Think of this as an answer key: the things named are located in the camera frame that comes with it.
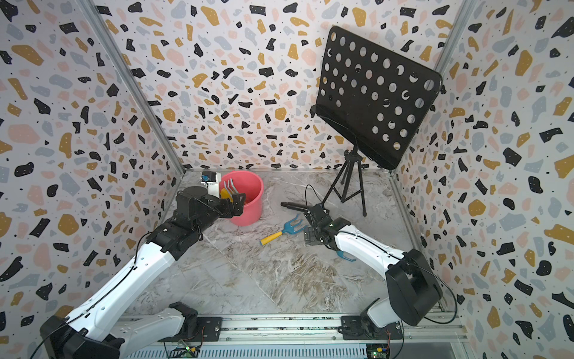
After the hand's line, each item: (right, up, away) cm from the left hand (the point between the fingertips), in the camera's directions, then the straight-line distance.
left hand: (234, 193), depth 74 cm
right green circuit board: (+47, -50, -2) cm, 69 cm away
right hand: (+29, -17, +14) cm, 36 cm away
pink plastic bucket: (+1, +4, +21) cm, 21 cm away
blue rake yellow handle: (+17, -16, +26) cm, 35 cm away
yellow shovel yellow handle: (0, 0, -8) cm, 8 cm away
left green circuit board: (-15, -51, -3) cm, 53 cm away
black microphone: (+19, -6, +32) cm, 38 cm away
